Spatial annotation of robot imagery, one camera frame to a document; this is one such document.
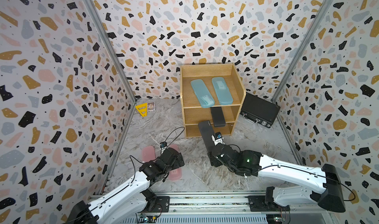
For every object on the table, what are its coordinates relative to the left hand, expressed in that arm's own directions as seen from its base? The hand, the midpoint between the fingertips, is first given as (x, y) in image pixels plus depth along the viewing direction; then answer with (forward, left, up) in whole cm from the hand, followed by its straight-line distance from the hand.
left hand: (178, 159), depth 82 cm
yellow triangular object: (+43, +31, -6) cm, 53 cm away
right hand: (-1, -18, +10) cm, 20 cm away
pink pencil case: (-6, +2, -7) cm, 9 cm away
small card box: (+46, +26, -7) cm, 53 cm away
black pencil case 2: (+9, -16, +13) cm, 23 cm away
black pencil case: (+22, -23, +11) cm, 33 cm away
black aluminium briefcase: (+38, -57, -3) cm, 69 cm away
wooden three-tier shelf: (+26, -9, +10) cm, 29 cm away
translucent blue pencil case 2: (+26, -14, +25) cm, 39 cm away
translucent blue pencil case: (+29, -24, +25) cm, 45 cm away
